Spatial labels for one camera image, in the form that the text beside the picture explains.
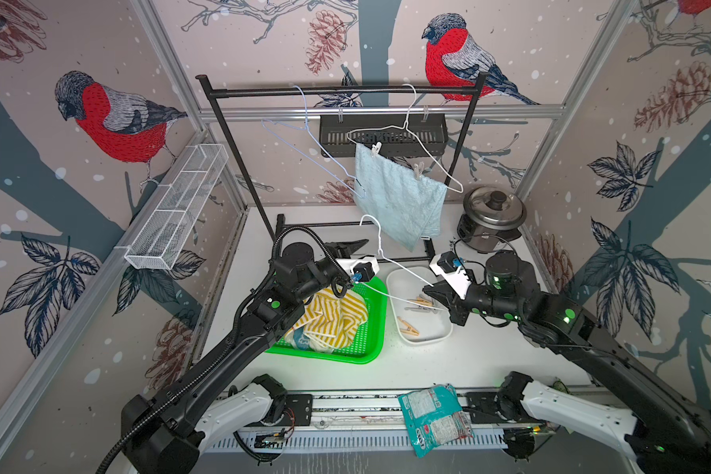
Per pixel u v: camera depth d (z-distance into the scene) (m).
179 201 0.80
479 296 0.53
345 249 0.60
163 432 0.37
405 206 0.90
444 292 0.57
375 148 0.81
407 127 0.72
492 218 0.93
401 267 0.63
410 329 0.86
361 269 0.53
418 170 0.76
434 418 0.70
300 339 0.83
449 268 0.52
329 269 0.57
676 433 0.38
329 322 0.81
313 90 0.63
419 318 0.89
